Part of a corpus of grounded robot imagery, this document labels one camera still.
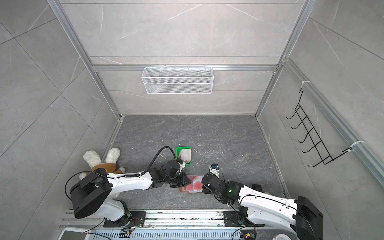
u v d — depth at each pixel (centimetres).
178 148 96
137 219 73
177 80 101
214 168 73
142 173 57
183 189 82
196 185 84
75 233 67
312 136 68
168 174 67
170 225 73
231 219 75
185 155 93
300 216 41
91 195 43
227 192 57
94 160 85
